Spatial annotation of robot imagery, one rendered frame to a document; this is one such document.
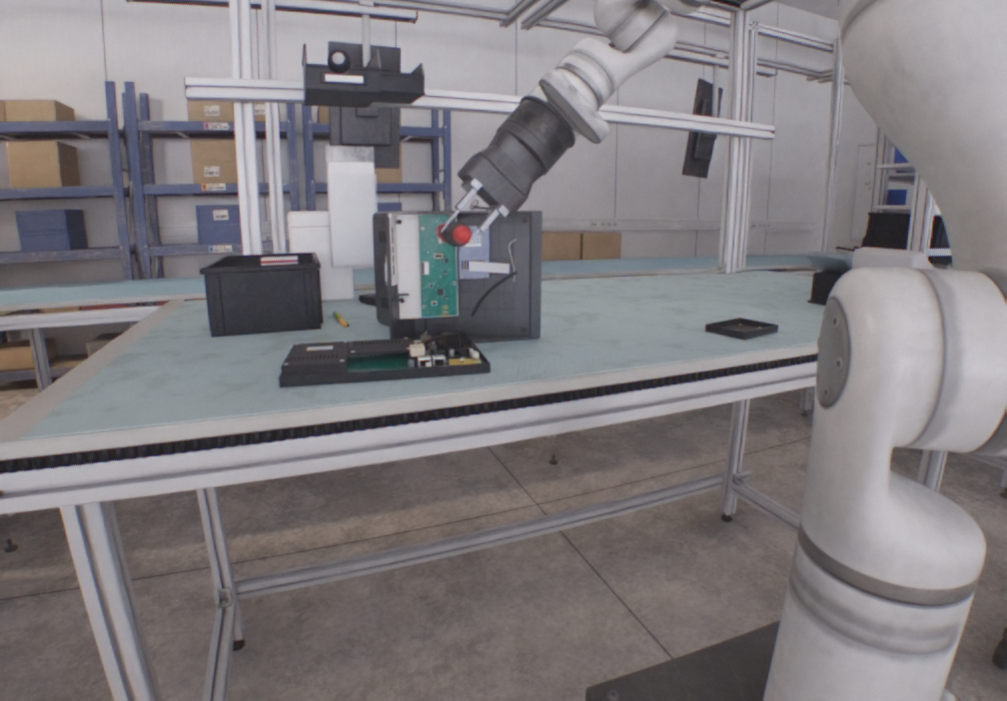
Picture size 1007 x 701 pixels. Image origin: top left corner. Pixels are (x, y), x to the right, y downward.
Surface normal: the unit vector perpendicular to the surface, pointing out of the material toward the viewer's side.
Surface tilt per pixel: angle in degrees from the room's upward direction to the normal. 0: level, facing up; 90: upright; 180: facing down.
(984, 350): 71
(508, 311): 90
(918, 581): 91
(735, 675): 0
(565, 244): 90
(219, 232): 90
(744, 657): 0
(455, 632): 0
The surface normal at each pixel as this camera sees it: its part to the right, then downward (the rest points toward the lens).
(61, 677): 0.00, -0.98
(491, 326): -0.11, 0.21
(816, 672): -0.91, 0.08
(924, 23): -0.74, 0.04
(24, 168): 0.36, 0.19
